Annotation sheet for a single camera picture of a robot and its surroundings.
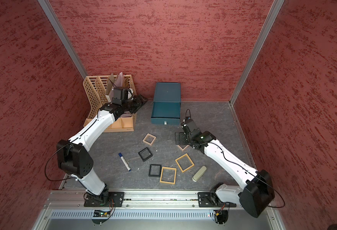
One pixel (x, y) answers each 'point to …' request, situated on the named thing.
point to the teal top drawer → (166, 113)
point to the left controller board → (98, 213)
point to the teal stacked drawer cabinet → (167, 91)
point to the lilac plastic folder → (119, 83)
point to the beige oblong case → (199, 174)
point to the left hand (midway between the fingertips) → (145, 104)
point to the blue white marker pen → (124, 161)
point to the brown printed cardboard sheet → (111, 81)
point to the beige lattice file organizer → (99, 90)
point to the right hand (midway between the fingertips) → (183, 139)
